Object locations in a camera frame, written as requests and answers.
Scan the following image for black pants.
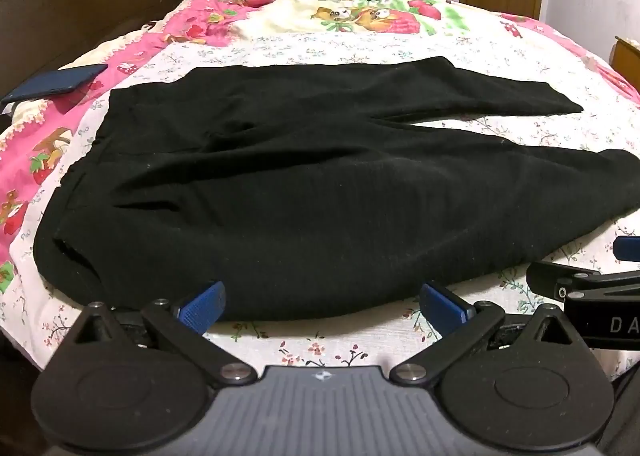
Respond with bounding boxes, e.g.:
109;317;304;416
34;57;639;320

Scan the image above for wooden side cabinet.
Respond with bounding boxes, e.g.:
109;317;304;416
610;36;640;90

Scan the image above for floral bed quilt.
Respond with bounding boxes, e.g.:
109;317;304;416
1;0;639;369

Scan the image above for dark wooden headboard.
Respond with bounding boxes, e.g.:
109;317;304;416
0;0;188;99

